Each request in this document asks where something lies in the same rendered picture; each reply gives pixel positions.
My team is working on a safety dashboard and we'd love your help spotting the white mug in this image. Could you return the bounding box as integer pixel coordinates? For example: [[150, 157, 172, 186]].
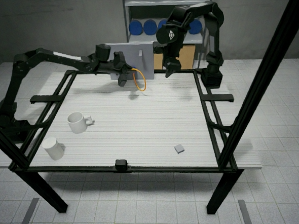
[[67, 111, 92, 134]]

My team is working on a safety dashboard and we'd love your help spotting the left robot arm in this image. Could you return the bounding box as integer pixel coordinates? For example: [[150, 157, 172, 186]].
[[0, 44, 126, 127]]

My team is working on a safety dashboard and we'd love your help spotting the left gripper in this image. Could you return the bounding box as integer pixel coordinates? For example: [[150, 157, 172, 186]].
[[107, 61, 136, 87]]

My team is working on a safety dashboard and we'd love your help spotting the white cylinder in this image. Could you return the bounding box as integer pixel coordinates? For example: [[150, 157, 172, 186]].
[[42, 137, 64, 161]]

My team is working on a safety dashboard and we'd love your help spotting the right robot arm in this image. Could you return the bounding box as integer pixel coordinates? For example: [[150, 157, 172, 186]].
[[153, 1, 224, 75]]

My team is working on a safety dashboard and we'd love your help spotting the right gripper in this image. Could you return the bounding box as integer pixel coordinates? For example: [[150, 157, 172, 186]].
[[163, 42, 183, 78]]

